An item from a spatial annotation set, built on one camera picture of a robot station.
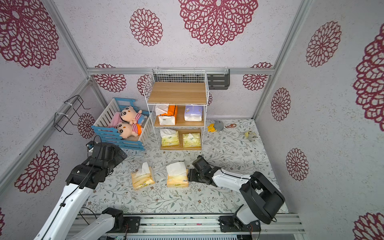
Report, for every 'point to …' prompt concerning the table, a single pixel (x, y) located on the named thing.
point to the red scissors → (231, 125)
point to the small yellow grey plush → (251, 136)
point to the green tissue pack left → (169, 137)
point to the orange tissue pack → (169, 118)
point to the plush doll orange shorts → (126, 130)
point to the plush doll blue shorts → (128, 114)
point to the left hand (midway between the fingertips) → (116, 157)
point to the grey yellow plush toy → (218, 125)
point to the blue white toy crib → (104, 124)
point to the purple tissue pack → (193, 113)
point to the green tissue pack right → (191, 140)
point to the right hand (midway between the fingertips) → (194, 177)
